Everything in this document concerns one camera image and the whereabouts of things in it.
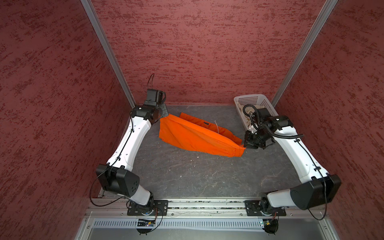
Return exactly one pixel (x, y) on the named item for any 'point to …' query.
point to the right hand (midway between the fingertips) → (245, 149)
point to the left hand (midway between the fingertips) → (160, 113)
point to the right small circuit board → (270, 223)
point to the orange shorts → (194, 133)
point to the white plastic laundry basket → (257, 99)
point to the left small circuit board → (145, 223)
